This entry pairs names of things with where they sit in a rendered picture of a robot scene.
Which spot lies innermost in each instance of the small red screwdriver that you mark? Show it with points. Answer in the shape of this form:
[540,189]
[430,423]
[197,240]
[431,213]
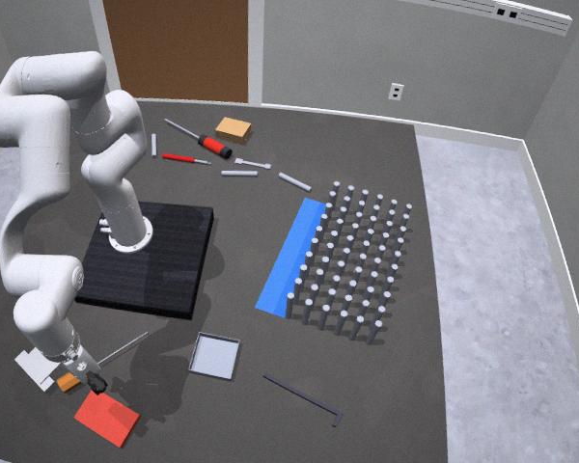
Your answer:
[182,158]

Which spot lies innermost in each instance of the tan rectangular block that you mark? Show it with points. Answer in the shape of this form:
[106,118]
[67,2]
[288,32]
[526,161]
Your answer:
[233,131]

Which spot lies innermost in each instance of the red and black screwdriver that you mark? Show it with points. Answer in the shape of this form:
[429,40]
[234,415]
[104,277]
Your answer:
[209,143]

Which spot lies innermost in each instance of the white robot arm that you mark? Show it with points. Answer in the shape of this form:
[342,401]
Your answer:
[38,122]

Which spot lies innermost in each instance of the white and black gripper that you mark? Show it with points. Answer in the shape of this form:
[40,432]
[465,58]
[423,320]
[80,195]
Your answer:
[86,365]

